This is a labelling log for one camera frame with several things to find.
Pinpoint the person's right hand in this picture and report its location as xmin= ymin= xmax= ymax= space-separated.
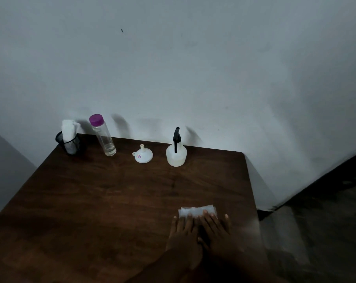
xmin=197 ymin=209 xmax=243 ymax=257

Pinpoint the person's left hand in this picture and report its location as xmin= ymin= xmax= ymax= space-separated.
xmin=165 ymin=213 xmax=203 ymax=270

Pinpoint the white tissue sheet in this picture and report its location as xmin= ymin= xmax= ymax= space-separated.
xmin=178 ymin=205 xmax=218 ymax=219

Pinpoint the white spray bottle body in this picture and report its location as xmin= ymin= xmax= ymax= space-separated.
xmin=166 ymin=143 xmax=188 ymax=167

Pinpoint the white plastic funnel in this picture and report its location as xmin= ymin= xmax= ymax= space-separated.
xmin=132 ymin=144 xmax=154 ymax=164

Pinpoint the black spray head with tube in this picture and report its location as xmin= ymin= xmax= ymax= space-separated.
xmin=173 ymin=127 xmax=182 ymax=153

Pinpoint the clear plastic water bottle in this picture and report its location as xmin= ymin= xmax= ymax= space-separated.
xmin=92 ymin=123 xmax=117 ymax=157

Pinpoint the person's right forearm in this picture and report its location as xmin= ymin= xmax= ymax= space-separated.
xmin=222 ymin=247 xmax=288 ymax=283

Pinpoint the dark wooden table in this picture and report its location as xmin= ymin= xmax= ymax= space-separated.
xmin=0 ymin=133 xmax=270 ymax=283

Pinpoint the black mesh cup holder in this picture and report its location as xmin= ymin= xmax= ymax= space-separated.
xmin=55 ymin=131 xmax=81 ymax=156

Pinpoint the black cup with tissues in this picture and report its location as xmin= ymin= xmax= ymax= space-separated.
xmin=61 ymin=119 xmax=81 ymax=154

